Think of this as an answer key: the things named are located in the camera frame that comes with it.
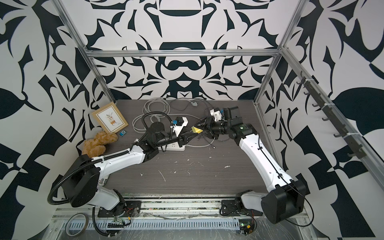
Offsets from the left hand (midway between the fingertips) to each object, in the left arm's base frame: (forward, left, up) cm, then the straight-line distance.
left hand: (194, 126), depth 74 cm
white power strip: (-8, +10, -5) cm, 14 cm away
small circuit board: (-39, -23, -27) cm, 53 cm away
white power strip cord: (+35, +28, -26) cm, 52 cm away
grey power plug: (+38, -2, -24) cm, 45 cm away
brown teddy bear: (0, +55, -17) cm, 58 cm away
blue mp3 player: (+15, +47, -26) cm, 55 cm away
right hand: (-1, -1, +2) cm, 2 cm away
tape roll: (-36, +52, -27) cm, 69 cm away
